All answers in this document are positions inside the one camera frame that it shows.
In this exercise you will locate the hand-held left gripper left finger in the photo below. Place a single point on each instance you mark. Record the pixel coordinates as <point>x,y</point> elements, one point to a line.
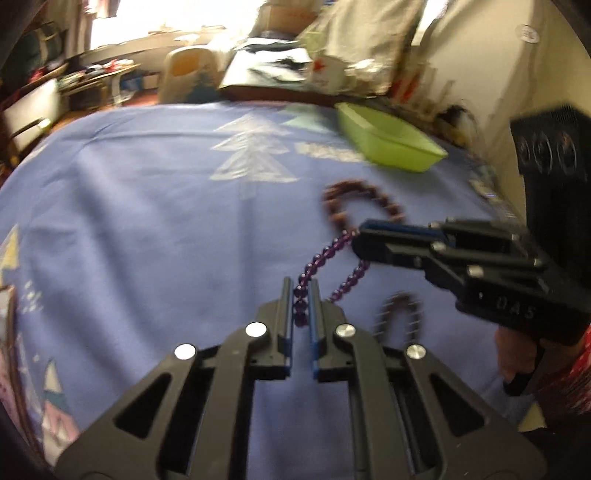
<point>287,323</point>

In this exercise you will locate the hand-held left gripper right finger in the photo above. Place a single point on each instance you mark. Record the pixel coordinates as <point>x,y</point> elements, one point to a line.
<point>315,323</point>

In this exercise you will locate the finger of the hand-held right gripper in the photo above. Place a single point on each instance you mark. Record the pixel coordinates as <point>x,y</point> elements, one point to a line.
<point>388,249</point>
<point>397,227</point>

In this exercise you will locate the green plastic tray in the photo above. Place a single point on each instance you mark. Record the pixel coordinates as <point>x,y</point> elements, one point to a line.
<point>392,143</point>

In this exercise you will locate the person's right hand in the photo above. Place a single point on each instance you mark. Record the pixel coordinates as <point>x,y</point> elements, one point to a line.
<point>512,350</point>

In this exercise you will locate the white rack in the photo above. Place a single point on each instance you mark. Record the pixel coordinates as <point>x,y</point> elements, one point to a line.
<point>429,92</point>

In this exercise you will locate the white enamel mug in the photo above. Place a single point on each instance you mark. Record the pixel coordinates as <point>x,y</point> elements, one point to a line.
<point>323,74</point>

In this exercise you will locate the blue printed tablecloth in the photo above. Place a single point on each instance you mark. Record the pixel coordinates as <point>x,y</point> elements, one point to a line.
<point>138,207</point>

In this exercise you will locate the clear plastic bag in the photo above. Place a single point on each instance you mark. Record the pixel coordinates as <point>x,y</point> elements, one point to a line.
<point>369,37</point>

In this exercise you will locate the cardboard box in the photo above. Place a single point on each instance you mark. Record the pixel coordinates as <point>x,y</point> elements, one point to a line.
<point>286,16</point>

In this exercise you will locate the white and yellow chair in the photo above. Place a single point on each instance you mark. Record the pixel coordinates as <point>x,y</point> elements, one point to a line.
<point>184,69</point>

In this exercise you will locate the low wooden table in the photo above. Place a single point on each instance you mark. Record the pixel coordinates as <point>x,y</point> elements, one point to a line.
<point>99,81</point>

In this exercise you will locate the white storage box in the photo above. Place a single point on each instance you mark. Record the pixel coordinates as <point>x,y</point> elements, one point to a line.
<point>32,108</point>

